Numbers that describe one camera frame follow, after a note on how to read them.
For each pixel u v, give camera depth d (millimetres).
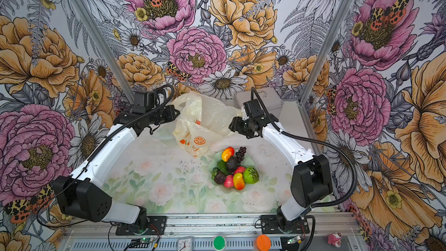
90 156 449
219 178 795
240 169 838
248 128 717
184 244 687
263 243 635
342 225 762
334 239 675
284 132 536
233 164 822
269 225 739
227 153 872
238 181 778
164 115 697
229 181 811
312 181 441
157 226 737
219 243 634
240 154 893
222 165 852
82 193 398
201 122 836
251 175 764
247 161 876
